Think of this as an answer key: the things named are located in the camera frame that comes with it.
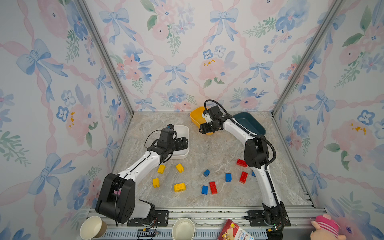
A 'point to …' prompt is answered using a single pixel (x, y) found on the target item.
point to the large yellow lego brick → (180, 187)
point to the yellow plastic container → (196, 117)
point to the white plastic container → (182, 131)
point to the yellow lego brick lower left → (156, 182)
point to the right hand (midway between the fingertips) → (203, 128)
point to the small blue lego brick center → (206, 172)
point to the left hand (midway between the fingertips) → (183, 140)
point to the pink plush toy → (326, 228)
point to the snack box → (231, 231)
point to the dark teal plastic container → (245, 119)
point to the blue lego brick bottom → (204, 190)
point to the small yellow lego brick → (180, 168)
